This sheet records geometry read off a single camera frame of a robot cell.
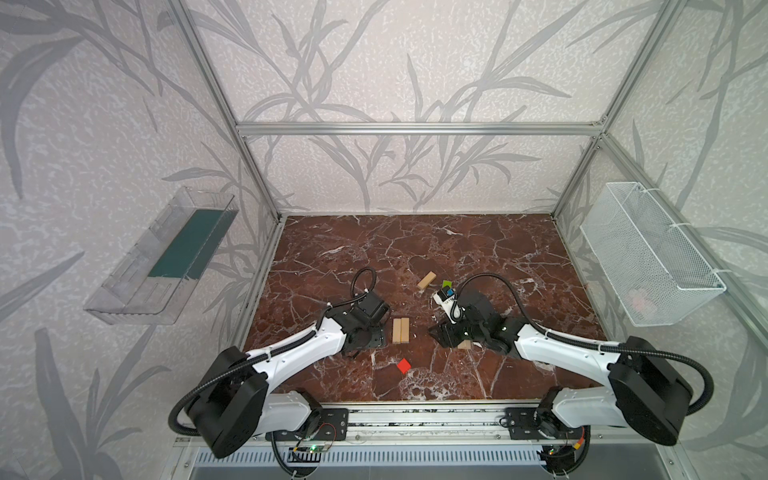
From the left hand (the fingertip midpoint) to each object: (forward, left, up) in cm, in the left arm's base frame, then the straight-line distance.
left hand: (376, 331), depth 85 cm
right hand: (+3, -17, +3) cm, 17 cm away
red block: (-9, -8, -3) cm, 12 cm away
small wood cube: (-5, -24, +4) cm, 25 cm away
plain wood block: (+2, -6, -3) cm, 7 cm away
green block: (+18, -22, -3) cm, 29 cm away
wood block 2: (+20, -16, -5) cm, 26 cm away
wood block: (+2, -8, -4) cm, 9 cm away
